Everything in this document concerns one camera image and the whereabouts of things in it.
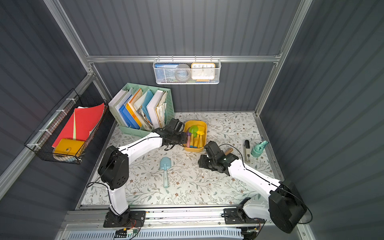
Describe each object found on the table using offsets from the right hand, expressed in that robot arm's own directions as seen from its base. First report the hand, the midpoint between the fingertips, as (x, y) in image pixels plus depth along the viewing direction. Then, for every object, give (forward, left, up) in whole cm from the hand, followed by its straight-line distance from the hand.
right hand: (203, 161), depth 83 cm
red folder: (+10, +60, +23) cm, 65 cm away
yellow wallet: (-5, +60, +22) cm, 64 cm away
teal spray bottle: (+8, -33, -2) cm, 34 cm away
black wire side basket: (-5, +68, +26) cm, 73 cm away
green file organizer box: (+29, +42, +11) cm, 52 cm away
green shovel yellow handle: (+27, +6, -5) cm, 28 cm away
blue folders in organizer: (+27, +48, +6) cm, 56 cm away
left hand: (+15, +12, +2) cm, 19 cm away
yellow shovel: (+26, +1, -7) cm, 27 cm away
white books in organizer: (+27, +28, +15) cm, 42 cm away
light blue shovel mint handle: (+2, +24, -8) cm, 25 cm away
